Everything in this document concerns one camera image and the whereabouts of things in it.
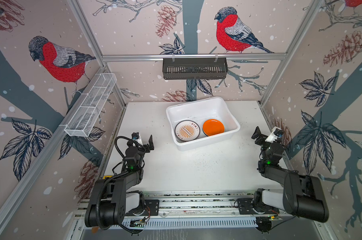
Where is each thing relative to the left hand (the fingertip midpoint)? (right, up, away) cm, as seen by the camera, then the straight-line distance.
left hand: (142, 136), depth 85 cm
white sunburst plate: (+26, +1, +16) cm, 31 cm away
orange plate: (+45, +4, +21) cm, 50 cm away
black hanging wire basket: (+32, +45, +19) cm, 58 cm away
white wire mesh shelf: (-25, +9, -14) cm, 30 cm away
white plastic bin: (+36, +15, +27) cm, 48 cm away
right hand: (+71, +3, -2) cm, 71 cm away
